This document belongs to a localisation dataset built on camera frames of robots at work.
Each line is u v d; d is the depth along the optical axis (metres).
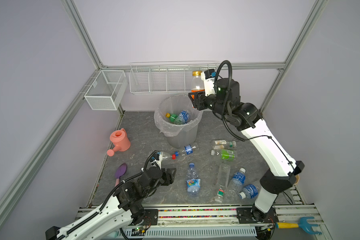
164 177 0.64
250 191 0.77
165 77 0.99
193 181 0.80
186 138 0.87
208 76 0.51
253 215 0.66
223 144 0.96
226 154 0.91
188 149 0.93
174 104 0.96
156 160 0.65
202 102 0.55
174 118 0.99
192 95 0.61
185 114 0.95
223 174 0.87
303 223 0.71
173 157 0.91
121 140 0.91
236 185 0.85
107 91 1.02
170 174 0.66
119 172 0.87
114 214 0.48
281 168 0.42
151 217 0.74
